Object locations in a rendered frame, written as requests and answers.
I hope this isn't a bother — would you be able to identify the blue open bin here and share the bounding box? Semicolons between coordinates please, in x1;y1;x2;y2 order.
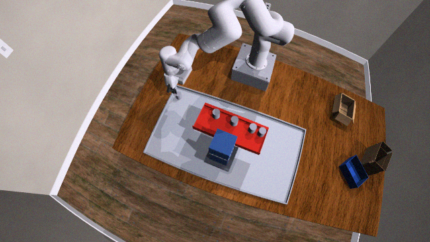
339;155;369;189

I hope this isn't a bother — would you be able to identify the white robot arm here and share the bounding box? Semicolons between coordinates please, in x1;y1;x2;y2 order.
159;0;294;85

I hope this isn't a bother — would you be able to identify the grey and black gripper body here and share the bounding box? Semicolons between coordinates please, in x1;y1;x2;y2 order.
164;73;178;89

